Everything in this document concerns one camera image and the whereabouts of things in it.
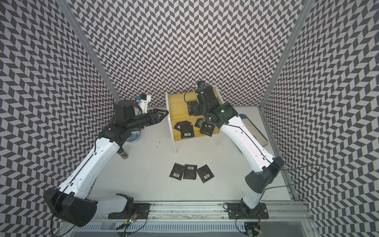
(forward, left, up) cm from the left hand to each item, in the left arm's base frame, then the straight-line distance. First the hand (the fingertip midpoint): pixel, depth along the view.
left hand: (166, 114), depth 70 cm
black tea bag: (-15, -3, -34) cm, 37 cm away
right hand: (+5, -16, +1) cm, 17 cm away
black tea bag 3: (-17, -19, -33) cm, 42 cm away
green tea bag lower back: (+9, -16, -17) cm, 25 cm away
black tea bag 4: (+6, -3, -16) cm, 18 cm away
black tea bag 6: (+4, -21, -17) cm, 28 cm away
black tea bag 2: (-15, -11, -34) cm, 39 cm away
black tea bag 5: (+3, -9, -18) cm, 20 cm away
